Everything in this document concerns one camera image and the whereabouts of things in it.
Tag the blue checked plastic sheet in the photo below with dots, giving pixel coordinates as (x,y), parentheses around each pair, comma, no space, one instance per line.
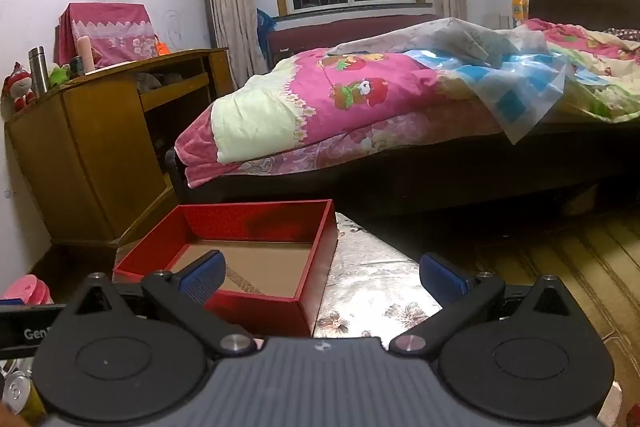
(520,92)

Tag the dark wooden bed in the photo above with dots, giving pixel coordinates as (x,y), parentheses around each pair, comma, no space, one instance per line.
(400,187)

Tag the peach cylinder bottle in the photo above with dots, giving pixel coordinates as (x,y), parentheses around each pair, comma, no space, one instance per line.
(85,54)

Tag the pink floral bedsheet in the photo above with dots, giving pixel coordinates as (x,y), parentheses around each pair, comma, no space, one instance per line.
(380,137)

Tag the green plush toy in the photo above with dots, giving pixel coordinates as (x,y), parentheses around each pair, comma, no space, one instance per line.
(59,74)

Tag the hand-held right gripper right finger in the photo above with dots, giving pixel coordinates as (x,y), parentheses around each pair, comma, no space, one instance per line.
(442,278)

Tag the pink-lidded clear jar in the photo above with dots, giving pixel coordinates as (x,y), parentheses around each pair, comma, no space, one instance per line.
(25,289)

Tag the pink fuzzy blanket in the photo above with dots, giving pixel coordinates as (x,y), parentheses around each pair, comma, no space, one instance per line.
(195,147)

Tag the orange small item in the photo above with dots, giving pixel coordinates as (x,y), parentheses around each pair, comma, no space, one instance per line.
(161,47)

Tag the blue bag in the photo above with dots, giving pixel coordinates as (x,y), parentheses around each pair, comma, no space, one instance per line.
(264,32)

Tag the grey cloth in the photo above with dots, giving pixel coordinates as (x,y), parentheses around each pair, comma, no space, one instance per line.
(155,82)

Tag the red cardboard box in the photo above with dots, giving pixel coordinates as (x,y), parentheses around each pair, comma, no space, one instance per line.
(260,218)

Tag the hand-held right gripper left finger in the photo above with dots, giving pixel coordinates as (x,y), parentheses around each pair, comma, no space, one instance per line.
(202,279)

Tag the silver-topped can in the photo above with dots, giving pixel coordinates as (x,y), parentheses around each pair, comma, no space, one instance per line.
(15,389)

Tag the pink cartoon quilt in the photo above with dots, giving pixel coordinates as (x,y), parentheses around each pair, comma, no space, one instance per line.
(310,77)

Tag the steel thermos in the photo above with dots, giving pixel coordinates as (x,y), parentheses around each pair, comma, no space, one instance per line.
(38,72)

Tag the red santa doll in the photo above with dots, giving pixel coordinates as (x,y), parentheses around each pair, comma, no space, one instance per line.
(19,87)

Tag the yellow box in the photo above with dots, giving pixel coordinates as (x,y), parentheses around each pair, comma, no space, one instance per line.
(519,12)

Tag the dark small jar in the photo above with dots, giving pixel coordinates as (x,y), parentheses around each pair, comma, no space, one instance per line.
(76,68)

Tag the dark red bench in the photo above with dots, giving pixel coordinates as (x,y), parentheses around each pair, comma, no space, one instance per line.
(320,34)

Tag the wooden cabinet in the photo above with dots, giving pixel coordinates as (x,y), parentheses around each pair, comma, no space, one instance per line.
(100,147)

